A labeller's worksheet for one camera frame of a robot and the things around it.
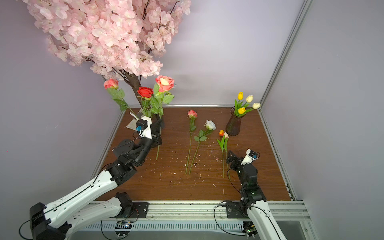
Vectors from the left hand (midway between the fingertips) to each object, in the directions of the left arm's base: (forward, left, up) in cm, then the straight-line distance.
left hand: (161, 120), depth 64 cm
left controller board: (-36, +21, -41) cm, 59 cm away
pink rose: (+33, -11, -33) cm, 48 cm away
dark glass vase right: (+18, -39, -26) cm, 51 cm away
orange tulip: (+9, -32, -37) cm, 49 cm away
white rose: (+23, -24, -33) cm, 47 cm away
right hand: (-2, -37, -26) cm, 45 cm away
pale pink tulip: (+10, -34, -36) cm, 51 cm away
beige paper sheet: (+26, +34, -38) cm, 57 cm away
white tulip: (+19, -48, -9) cm, 52 cm away
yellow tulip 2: (+14, -39, -9) cm, 43 cm away
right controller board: (-35, -41, -39) cm, 67 cm away
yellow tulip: (+23, -40, -13) cm, 48 cm away
